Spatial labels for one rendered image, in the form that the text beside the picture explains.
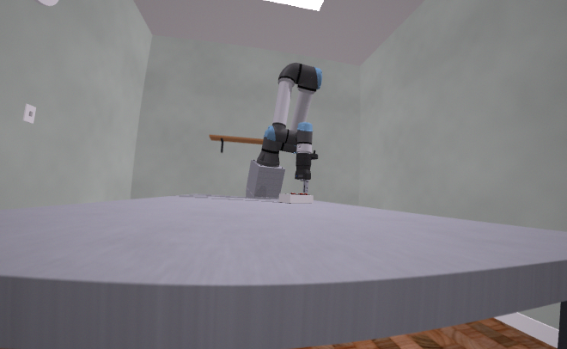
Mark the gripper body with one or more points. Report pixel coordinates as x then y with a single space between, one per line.
303 161

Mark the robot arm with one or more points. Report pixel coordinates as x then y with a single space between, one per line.
278 138

